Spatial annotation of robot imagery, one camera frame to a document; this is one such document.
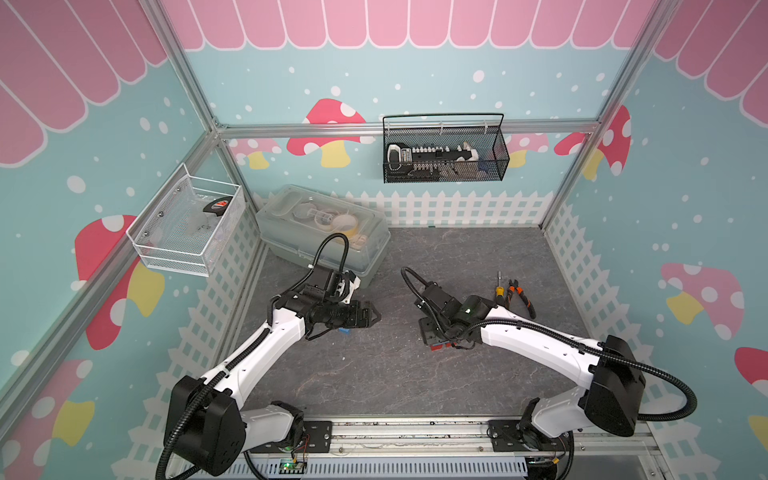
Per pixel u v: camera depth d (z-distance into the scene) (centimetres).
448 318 60
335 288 68
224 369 43
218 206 78
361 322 72
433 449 74
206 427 40
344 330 92
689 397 39
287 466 72
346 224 97
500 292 100
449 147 92
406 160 88
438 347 88
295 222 95
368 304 73
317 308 59
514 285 103
